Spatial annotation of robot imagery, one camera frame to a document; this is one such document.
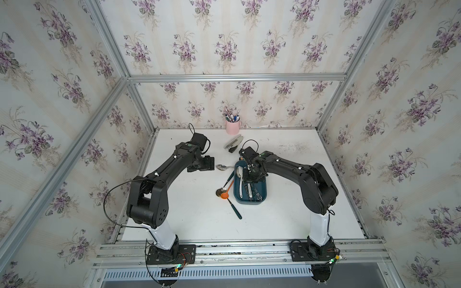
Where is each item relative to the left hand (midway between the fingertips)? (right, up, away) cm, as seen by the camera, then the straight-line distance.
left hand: (208, 168), depth 90 cm
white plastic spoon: (+16, -2, +5) cm, 17 cm away
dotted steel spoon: (+21, -11, 0) cm, 24 cm away
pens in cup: (+11, +30, +24) cm, 40 cm away
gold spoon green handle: (+7, -12, +1) cm, 14 cm away
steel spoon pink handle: (+6, -1, +9) cm, 11 cm away
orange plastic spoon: (+8, -14, +1) cm, 16 cm away
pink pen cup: (+13, +22, +25) cm, 36 cm away
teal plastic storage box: (+20, -13, -1) cm, 24 cm away
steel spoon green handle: (+25, -14, -1) cm, 28 cm away
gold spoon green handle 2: (+14, -20, -4) cm, 25 cm away
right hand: (+21, -8, +3) cm, 22 cm away
